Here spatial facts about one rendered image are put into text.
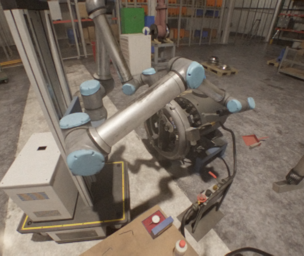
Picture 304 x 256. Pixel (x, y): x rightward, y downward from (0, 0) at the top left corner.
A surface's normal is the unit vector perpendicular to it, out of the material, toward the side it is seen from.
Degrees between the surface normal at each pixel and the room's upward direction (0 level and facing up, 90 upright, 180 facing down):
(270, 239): 0
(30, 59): 90
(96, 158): 92
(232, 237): 0
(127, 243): 0
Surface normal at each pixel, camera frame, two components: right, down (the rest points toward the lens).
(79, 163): 0.40, 0.57
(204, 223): 0.00, -0.81
